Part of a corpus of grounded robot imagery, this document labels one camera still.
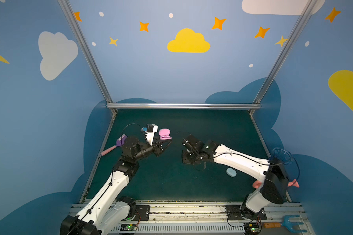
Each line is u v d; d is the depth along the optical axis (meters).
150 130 0.63
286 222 0.72
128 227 0.71
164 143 0.70
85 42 0.82
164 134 0.71
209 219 0.74
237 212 0.75
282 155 0.74
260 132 1.15
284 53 0.86
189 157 0.71
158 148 0.63
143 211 0.75
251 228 0.71
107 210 0.46
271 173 0.48
